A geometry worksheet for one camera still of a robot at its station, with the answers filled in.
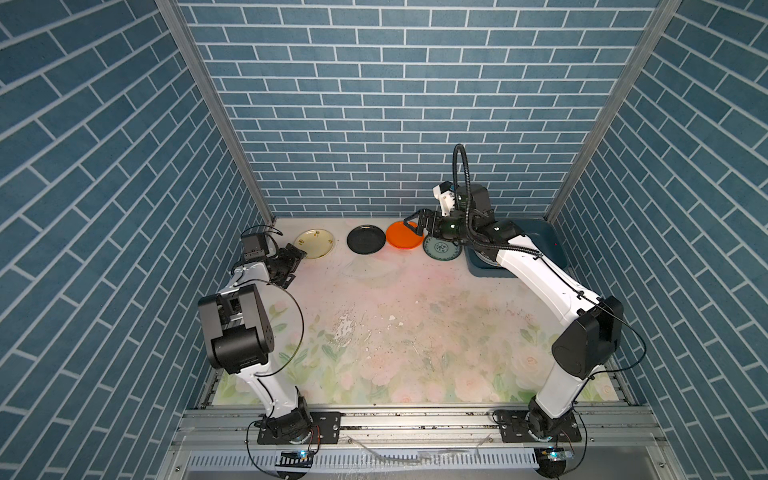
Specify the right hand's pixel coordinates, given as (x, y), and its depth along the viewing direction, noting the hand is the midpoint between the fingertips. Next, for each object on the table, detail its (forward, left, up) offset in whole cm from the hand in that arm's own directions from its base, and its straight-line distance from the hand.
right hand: (413, 220), depth 79 cm
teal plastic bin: (+25, -49, -29) cm, 62 cm away
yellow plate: (+14, +37, -29) cm, 49 cm away
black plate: (+18, +18, -29) cm, 39 cm away
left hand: (0, +36, -19) cm, 41 cm away
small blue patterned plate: (+16, -10, -30) cm, 36 cm away
